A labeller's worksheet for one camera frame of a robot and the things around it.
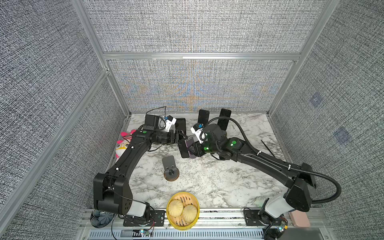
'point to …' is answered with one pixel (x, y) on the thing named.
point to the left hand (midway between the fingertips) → (183, 138)
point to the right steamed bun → (189, 213)
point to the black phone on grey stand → (203, 116)
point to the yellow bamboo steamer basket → (178, 223)
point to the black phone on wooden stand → (223, 123)
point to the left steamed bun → (175, 207)
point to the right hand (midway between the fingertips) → (189, 146)
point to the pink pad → (300, 219)
